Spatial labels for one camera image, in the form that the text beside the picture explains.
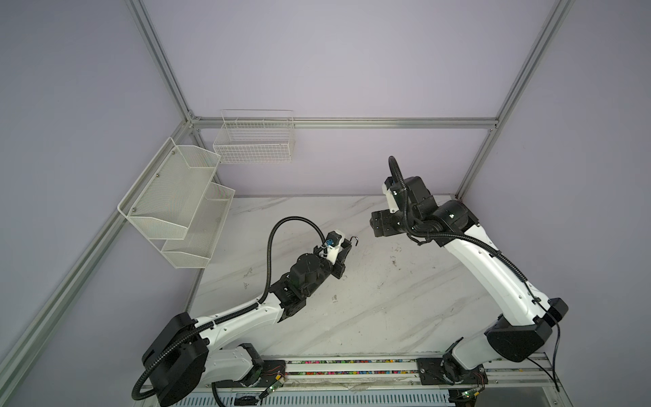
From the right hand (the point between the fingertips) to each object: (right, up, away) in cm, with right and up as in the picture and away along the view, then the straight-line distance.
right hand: (379, 218), depth 71 cm
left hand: (-10, -8, +5) cm, 14 cm away
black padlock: (-9, -8, +3) cm, 13 cm away
